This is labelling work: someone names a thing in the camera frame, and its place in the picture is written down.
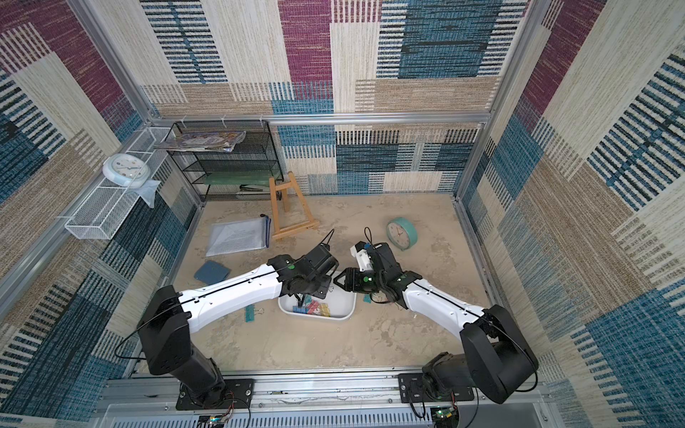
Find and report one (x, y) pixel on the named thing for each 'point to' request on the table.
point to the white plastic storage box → (342, 304)
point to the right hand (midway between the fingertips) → (338, 279)
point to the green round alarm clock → (402, 233)
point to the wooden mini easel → (292, 214)
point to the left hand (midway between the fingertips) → (322, 282)
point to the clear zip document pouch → (239, 235)
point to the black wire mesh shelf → (250, 171)
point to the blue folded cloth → (210, 272)
